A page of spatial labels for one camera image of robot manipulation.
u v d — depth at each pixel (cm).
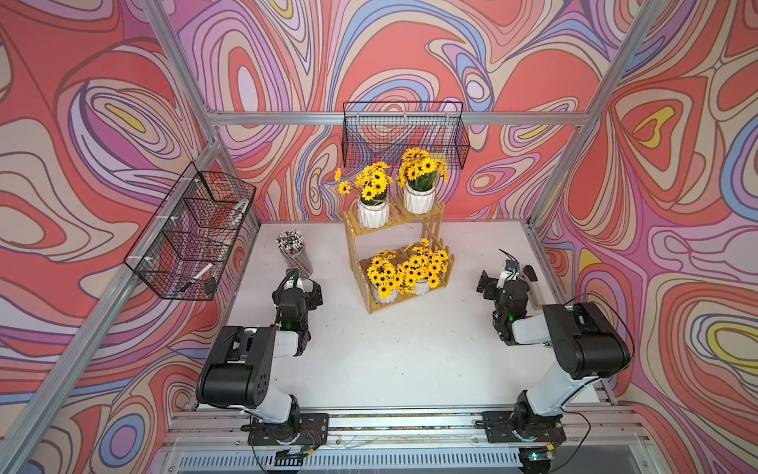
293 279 78
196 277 73
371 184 72
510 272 80
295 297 72
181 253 74
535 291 96
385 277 82
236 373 45
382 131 91
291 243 90
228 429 75
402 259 85
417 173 74
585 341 48
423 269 86
